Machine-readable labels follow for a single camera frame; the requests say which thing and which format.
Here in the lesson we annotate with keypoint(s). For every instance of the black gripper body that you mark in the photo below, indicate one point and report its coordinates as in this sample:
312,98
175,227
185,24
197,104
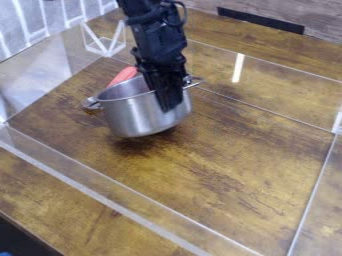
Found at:
160,41

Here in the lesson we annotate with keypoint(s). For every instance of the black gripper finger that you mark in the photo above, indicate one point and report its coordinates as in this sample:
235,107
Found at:
165,81

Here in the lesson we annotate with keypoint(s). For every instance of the silver metal pot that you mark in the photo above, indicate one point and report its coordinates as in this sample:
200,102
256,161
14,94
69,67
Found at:
132,112

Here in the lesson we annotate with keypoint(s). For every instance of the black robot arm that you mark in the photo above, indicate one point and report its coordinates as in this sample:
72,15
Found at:
133,7

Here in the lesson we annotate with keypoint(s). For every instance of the spoon with red handle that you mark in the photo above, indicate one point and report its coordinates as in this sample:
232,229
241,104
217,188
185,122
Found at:
125,74

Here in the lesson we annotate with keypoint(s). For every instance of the clear acrylic triangle bracket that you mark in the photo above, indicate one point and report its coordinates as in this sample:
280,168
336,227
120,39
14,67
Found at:
100,45

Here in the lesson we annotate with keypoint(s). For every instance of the black wall strip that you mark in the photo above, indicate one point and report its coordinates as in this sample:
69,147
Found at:
263,21

